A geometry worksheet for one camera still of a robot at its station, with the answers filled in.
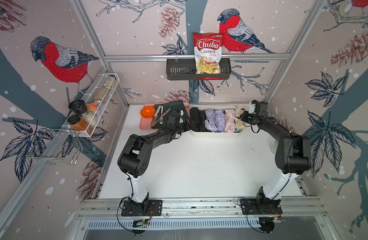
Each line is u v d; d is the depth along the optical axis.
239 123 0.93
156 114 1.13
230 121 0.98
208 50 0.82
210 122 0.95
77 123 0.60
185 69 1.01
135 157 0.50
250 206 0.72
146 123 1.08
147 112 1.11
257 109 0.78
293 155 0.50
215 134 0.97
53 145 0.57
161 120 1.07
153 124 1.07
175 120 0.77
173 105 1.18
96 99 0.76
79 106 0.62
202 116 1.01
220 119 1.00
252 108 0.87
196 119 0.99
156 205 0.75
